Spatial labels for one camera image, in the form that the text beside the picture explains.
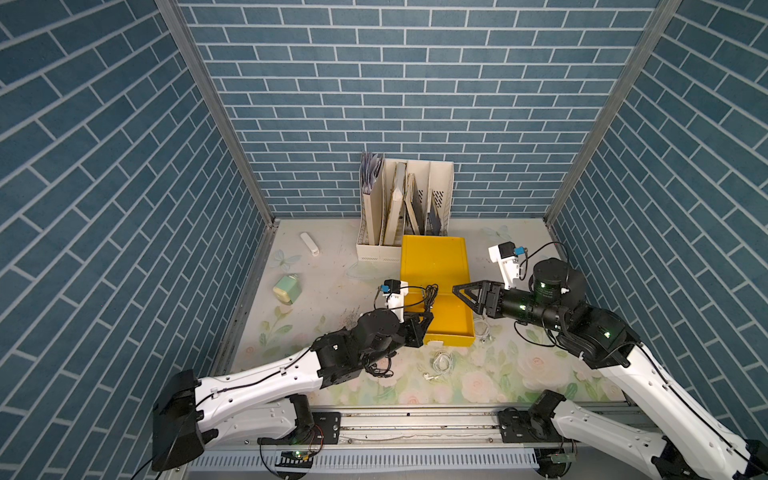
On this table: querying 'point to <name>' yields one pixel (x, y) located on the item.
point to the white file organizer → (401, 198)
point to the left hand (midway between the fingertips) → (443, 323)
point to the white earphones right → (482, 329)
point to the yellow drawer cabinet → (440, 260)
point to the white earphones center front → (441, 363)
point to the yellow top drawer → (452, 322)
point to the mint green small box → (288, 288)
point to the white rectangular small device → (310, 245)
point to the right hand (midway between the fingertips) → (462, 292)
